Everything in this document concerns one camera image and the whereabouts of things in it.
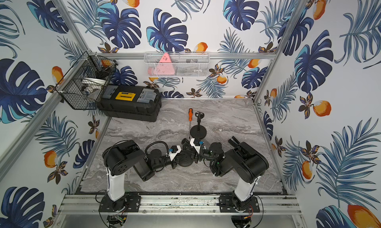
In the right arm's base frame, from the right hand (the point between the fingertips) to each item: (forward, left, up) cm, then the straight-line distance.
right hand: (184, 147), depth 83 cm
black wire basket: (+31, +63, +18) cm, 72 cm away
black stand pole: (+16, -8, +9) cm, 20 cm away
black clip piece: (+9, -31, -9) cm, 34 cm away
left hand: (-1, -1, -5) cm, 5 cm away
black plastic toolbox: (+29, +36, +7) cm, 47 cm away
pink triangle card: (+40, +13, +25) cm, 49 cm away
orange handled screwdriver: (+30, -3, -10) cm, 32 cm away
